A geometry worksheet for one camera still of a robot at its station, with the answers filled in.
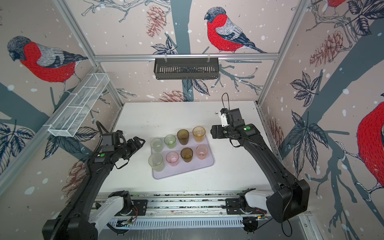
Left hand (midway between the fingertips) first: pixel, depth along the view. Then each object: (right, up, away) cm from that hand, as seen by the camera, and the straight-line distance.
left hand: (139, 143), depth 80 cm
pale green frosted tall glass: (+8, -11, +4) cm, 14 cm away
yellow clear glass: (+33, +4, +20) cm, 39 cm away
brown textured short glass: (+25, -8, +10) cm, 28 cm away
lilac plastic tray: (+23, -15, +8) cm, 28 cm away
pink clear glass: (+16, -10, +10) cm, 22 cm away
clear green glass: (+14, -1, +16) cm, 21 cm away
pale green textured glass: (+5, -3, +14) cm, 15 cm away
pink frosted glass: (+35, -7, +12) cm, 37 cm away
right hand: (+42, +7, -1) cm, 42 cm away
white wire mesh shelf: (-32, +17, -5) cm, 37 cm away
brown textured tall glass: (+22, +1, +17) cm, 28 cm away
